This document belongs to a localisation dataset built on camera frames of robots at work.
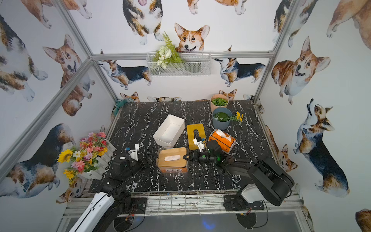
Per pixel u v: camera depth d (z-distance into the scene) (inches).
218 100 41.7
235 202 26.5
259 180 17.3
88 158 29.0
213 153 26.7
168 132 40.8
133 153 28.6
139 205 29.0
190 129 41.0
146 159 28.2
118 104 47.5
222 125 39.7
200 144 31.3
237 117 36.4
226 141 34.7
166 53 30.6
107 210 21.3
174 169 31.4
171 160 32.2
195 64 36.4
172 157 32.5
